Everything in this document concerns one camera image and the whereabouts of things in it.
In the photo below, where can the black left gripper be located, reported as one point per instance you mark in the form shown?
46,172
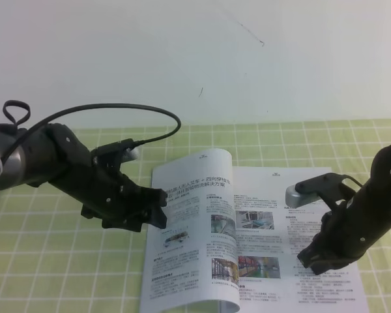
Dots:
108,195

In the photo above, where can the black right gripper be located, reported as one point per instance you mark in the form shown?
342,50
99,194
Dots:
363,222

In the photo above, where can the white robotics magazine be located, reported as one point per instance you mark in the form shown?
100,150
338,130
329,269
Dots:
231,244

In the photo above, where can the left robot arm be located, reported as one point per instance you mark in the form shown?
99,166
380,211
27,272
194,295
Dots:
50,152

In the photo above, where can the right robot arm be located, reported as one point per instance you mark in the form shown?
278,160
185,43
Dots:
378,187

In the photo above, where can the green checkered tablecloth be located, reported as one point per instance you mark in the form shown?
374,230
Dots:
54,260

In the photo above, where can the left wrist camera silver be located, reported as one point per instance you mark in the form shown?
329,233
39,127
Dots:
112,155

